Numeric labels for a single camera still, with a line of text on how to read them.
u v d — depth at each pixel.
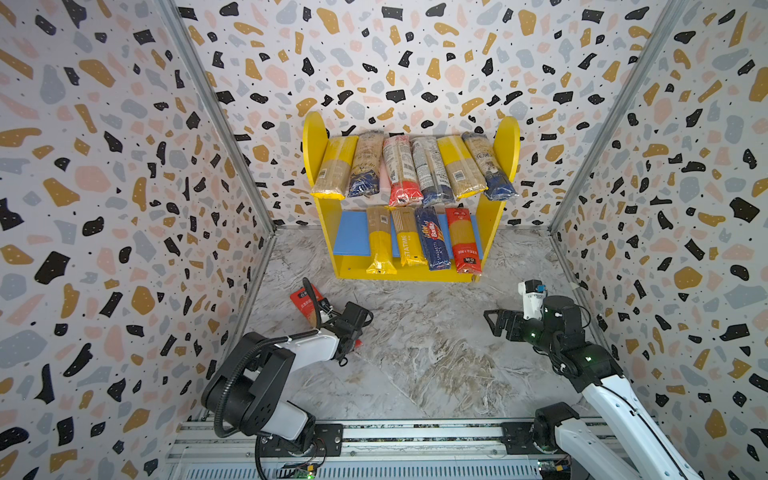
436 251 0.91
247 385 0.44
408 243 0.95
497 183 0.71
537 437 0.68
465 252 0.92
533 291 0.67
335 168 0.75
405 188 0.70
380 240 0.94
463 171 0.75
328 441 0.73
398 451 0.73
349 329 0.73
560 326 0.57
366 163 0.76
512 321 0.67
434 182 0.72
